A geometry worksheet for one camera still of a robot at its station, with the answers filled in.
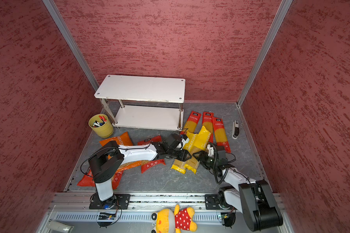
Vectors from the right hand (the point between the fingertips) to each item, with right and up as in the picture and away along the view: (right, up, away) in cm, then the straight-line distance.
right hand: (193, 159), depth 87 cm
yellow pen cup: (-61, +21, +8) cm, 65 cm away
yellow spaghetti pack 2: (+6, +11, +7) cm, 15 cm away
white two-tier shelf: (-40, +38, +35) cm, 66 cm away
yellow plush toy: (-15, -20, -24) cm, 35 cm away
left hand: (-3, +1, -2) cm, 4 cm away
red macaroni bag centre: (-27, -2, -5) cm, 28 cm away
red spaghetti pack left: (0, +20, +18) cm, 27 cm away
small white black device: (+31, +17, +13) cm, 38 cm away
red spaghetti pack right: (+20, +12, +11) cm, 26 cm away
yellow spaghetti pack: (-8, -3, -2) cm, 9 cm away
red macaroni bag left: (-58, -8, -11) cm, 60 cm away
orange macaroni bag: (-47, +10, +10) cm, 49 cm away
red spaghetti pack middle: (+12, +22, +19) cm, 32 cm away
